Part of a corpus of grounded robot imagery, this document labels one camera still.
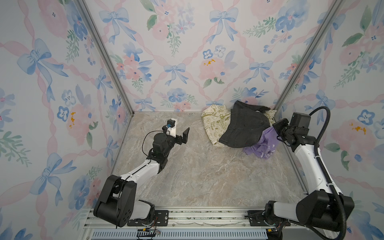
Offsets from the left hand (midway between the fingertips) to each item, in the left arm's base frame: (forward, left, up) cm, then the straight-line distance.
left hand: (181, 124), depth 81 cm
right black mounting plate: (-41, -38, -23) cm, 60 cm away
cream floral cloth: (+21, -24, -19) cm, 37 cm away
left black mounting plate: (-41, +10, -24) cm, 48 cm away
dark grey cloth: (+14, -43, -16) cm, 48 cm away
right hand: (+1, -50, +2) cm, 50 cm away
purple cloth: (-9, -46, -7) cm, 48 cm away
